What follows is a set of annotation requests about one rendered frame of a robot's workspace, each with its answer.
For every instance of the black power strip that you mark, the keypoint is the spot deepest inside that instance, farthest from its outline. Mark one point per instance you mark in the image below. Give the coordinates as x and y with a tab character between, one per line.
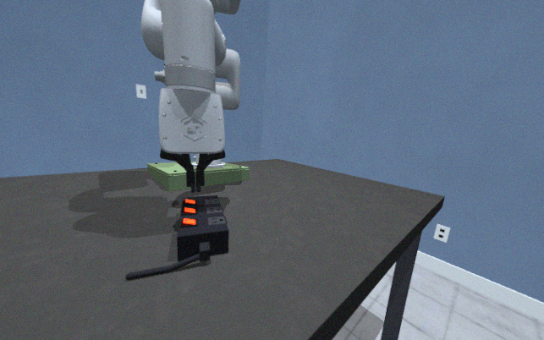
205	227

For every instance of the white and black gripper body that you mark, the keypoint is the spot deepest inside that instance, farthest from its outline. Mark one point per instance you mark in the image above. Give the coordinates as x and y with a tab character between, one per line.
193	123

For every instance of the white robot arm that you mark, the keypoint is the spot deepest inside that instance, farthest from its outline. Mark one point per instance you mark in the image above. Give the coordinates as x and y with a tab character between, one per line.
186	34

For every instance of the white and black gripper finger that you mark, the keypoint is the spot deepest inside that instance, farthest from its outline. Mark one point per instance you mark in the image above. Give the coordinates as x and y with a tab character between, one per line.
204	161
184	161

